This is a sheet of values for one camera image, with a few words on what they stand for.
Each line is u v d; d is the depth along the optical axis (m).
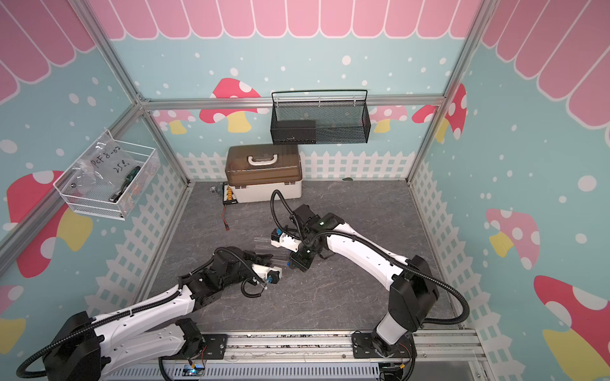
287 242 0.69
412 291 0.42
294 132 0.93
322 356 0.73
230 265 0.61
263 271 0.69
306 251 0.66
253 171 0.96
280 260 0.78
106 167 0.72
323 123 0.92
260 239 1.00
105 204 0.64
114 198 0.70
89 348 0.40
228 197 1.12
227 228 1.03
